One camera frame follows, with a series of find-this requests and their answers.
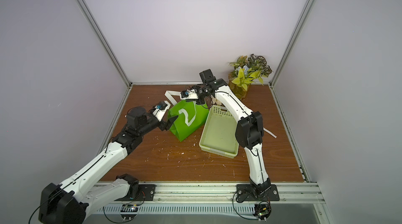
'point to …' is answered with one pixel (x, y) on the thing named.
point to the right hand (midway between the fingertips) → (189, 93)
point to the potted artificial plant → (246, 70)
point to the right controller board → (262, 210)
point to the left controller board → (128, 212)
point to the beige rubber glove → (215, 100)
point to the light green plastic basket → (219, 134)
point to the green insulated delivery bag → (191, 115)
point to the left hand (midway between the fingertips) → (173, 110)
